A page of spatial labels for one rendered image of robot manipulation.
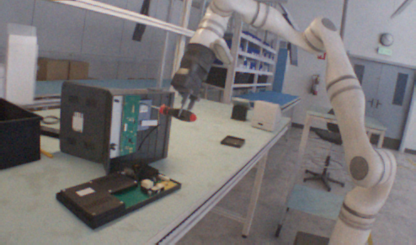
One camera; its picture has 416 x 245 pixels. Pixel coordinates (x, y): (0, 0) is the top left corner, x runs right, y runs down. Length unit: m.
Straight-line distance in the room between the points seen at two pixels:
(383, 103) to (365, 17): 2.19
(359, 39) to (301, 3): 1.72
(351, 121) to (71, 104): 0.72
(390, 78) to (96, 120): 7.02
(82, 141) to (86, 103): 0.11
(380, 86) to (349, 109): 6.60
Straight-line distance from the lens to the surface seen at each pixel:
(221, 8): 0.74
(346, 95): 0.71
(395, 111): 7.41
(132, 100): 0.69
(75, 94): 0.77
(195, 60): 0.64
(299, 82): 7.14
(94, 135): 0.75
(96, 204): 0.54
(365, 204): 0.70
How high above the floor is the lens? 1.31
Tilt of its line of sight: 9 degrees down
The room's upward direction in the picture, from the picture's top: 9 degrees clockwise
